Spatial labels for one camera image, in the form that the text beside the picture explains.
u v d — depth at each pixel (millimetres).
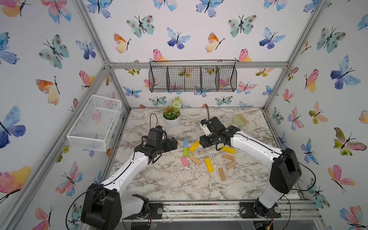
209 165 896
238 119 1140
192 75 982
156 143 636
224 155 942
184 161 913
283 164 436
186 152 956
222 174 860
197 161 910
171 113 954
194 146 962
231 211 750
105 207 402
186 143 1010
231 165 893
